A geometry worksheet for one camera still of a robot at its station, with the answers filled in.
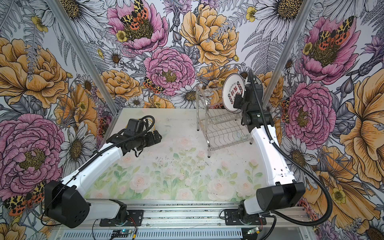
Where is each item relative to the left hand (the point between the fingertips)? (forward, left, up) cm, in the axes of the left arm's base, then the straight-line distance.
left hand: (154, 144), depth 83 cm
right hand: (+11, -45, +22) cm, 51 cm away
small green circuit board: (-38, +13, -17) cm, 44 cm away
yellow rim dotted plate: (+1, -1, +17) cm, 17 cm away
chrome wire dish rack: (+20, -41, -11) cm, 47 cm away
